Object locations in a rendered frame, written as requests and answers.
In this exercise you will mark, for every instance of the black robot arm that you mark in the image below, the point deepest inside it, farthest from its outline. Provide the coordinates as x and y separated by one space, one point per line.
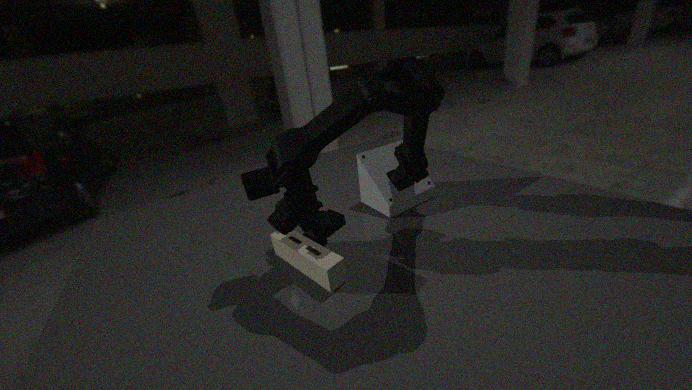
294 151

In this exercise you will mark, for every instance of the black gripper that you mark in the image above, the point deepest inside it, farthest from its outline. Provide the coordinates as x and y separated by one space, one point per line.
321 223

